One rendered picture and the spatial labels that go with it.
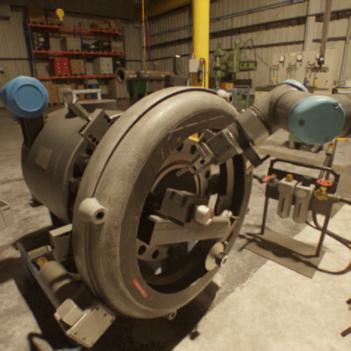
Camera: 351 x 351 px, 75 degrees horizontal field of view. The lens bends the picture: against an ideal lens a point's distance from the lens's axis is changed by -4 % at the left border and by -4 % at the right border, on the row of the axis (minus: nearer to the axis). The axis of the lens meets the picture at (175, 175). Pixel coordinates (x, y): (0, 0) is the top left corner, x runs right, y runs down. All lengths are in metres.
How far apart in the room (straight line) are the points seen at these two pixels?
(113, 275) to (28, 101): 0.81
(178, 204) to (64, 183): 0.43
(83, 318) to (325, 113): 0.68
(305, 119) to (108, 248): 0.47
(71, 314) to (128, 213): 0.27
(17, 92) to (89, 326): 0.88
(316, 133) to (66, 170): 0.72
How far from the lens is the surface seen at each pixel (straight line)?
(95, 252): 0.57
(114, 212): 0.53
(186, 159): 0.84
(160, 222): 0.60
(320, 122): 0.51
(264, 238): 1.75
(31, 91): 1.16
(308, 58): 7.44
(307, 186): 1.45
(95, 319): 0.70
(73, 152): 0.86
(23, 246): 1.42
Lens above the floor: 0.99
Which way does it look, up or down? 21 degrees down
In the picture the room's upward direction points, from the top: 1 degrees counter-clockwise
